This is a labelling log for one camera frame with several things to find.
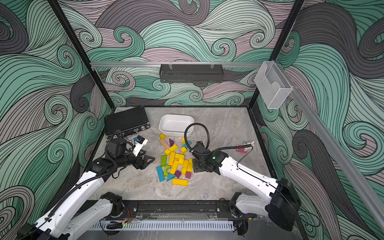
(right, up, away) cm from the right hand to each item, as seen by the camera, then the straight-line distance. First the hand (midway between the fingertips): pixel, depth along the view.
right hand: (196, 166), depth 78 cm
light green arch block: (-17, -3, +8) cm, 19 cm away
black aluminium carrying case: (-48, +23, +24) cm, 59 cm away
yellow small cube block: (-7, +6, +14) cm, 17 cm away
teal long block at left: (-20, -6, +6) cm, 22 cm away
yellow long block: (-9, -10, +3) cm, 13 cm away
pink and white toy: (+32, +5, +16) cm, 36 cm away
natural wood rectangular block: (-20, +9, +19) cm, 29 cm away
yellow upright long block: (-15, +1, +12) cm, 19 cm away
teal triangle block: (-15, -8, +5) cm, 17 cm away
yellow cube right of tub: (-8, +11, +22) cm, 26 cm away
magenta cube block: (-4, -7, +6) cm, 10 cm away
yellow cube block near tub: (-22, +13, +22) cm, 34 cm away
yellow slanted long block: (-14, +6, +17) cm, 23 cm away
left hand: (-25, +7, -2) cm, 26 cm away
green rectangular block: (-20, 0, +12) cm, 23 cm away
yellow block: (-10, +3, +12) cm, 15 cm away
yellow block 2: (-6, -3, +9) cm, 12 cm away
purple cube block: (-10, -6, +6) cm, 13 cm away
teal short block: (-6, +15, -17) cm, 23 cm away
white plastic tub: (-14, +21, +29) cm, 38 cm away
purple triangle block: (-16, +9, +20) cm, 27 cm away
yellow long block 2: (-13, -3, +9) cm, 16 cm away
